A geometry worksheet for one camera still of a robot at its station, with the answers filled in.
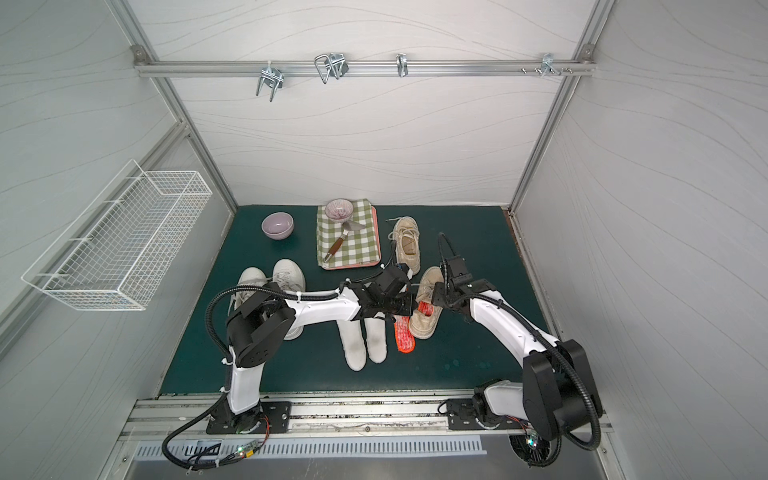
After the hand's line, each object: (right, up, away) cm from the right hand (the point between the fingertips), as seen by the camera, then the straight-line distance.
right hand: (445, 294), depth 88 cm
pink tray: (-21, +14, +19) cm, 32 cm away
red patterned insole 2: (-12, -13, -2) cm, 18 cm away
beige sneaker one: (-12, +18, +14) cm, 25 cm away
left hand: (-7, -4, -2) cm, 8 cm away
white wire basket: (-80, +12, -21) cm, 84 cm away
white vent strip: (-35, -33, -18) cm, 51 cm away
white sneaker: (-49, +5, +6) cm, 50 cm away
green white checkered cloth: (-28, +13, +19) cm, 36 cm away
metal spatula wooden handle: (-34, +21, +26) cm, 48 cm away
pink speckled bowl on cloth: (-37, +28, +30) cm, 55 cm away
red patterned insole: (-6, -4, 0) cm, 7 cm away
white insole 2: (-21, -12, -2) cm, 24 cm away
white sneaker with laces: (-61, +5, +5) cm, 62 cm away
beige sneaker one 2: (-7, -8, -4) cm, 12 cm away
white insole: (-27, -14, -3) cm, 31 cm away
